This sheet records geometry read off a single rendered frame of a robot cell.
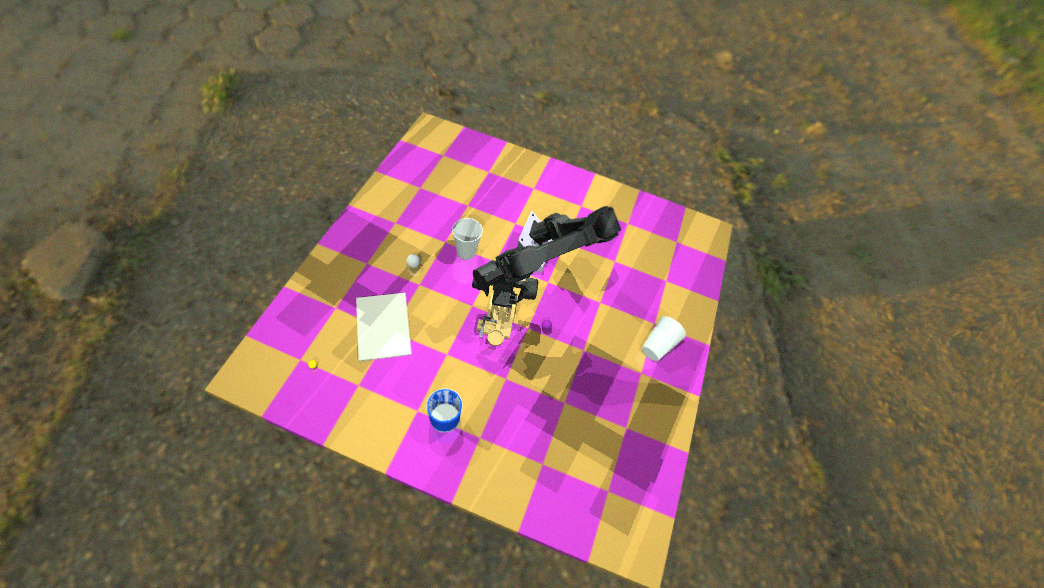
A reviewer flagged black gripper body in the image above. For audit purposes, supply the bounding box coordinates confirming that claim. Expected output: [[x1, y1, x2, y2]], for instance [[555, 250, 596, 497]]
[[472, 277, 539, 300]]

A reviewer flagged blue mug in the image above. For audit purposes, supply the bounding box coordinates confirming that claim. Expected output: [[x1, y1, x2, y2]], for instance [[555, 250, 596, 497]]
[[427, 389, 462, 432]]

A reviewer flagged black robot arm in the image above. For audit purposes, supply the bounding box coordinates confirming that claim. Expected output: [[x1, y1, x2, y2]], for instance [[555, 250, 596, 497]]
[[472, 205, 622, 307]]

